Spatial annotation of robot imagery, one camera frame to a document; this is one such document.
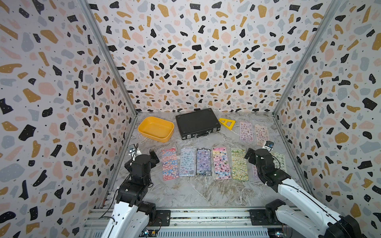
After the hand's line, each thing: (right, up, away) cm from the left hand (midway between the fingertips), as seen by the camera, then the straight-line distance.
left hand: (145, 153), depth 74 cm
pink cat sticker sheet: (+41, -10, +20) cm, 47 cm away
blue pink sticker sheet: (+8, -10, +19) cm, 23 cm away
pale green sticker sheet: (+79, -9, +23) cm, 83 cm away
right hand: (+59, -1, +10) cm, 60 cm away
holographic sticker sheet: (+30, -9, +21) cm, 37 cm away
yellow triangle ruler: (+51, +13, +39) cm, 65 cm away
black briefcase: (+26, +15, +39) cm, 49 cm away
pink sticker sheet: (+62, +8, +36) cm, 72 cm away
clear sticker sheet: (+19, -9, +21) cm, 30 cm away
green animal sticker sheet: (+52, -10, +19) cm, 56 cm away
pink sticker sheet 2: (+73, +8, +36) cm, 82 cm away
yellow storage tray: (-5, +12, +36) cm, 38 cm away
